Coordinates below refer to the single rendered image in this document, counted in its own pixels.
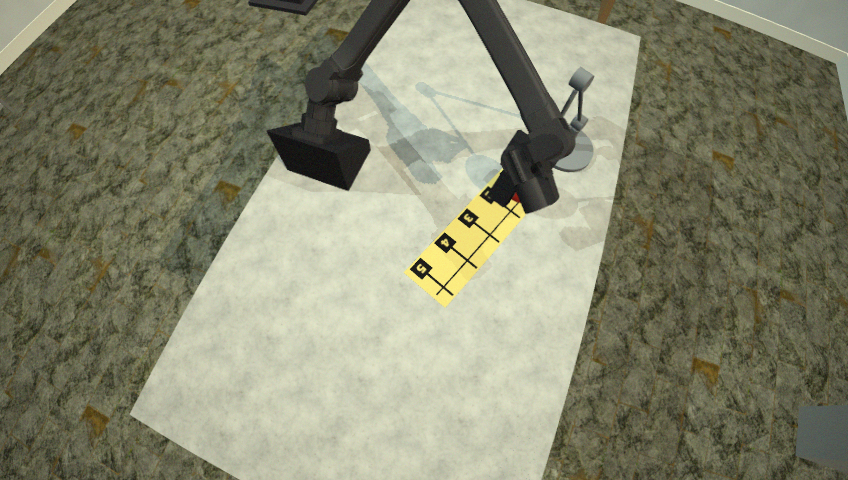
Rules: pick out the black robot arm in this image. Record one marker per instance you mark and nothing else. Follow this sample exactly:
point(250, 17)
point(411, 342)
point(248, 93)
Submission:
point(550, 135)

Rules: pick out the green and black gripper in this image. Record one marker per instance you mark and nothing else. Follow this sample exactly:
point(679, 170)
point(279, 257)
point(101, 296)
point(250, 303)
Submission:
point(521, 137)

